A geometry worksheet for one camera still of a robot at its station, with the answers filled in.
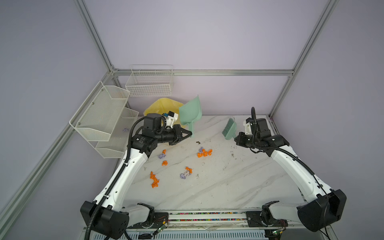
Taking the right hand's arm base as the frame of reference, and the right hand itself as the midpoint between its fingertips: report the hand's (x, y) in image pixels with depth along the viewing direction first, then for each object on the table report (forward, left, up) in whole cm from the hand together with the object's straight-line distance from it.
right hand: (233, 138), depth 79 cm
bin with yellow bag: (+28, +44, -1) cm, 52 cm away
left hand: (-6, +22, +11) cm, 26 cm away
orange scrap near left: (-17, +45, -22) cm, 53 cm away
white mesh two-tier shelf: (+10, +74, +4) cm, 75 cm away
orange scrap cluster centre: (+4, +16, -22) cm, 28 cm away
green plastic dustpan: (+9, +23, +10) cm, 27 cm away
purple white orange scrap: (-10, +25, -20) cm, 34 cm away
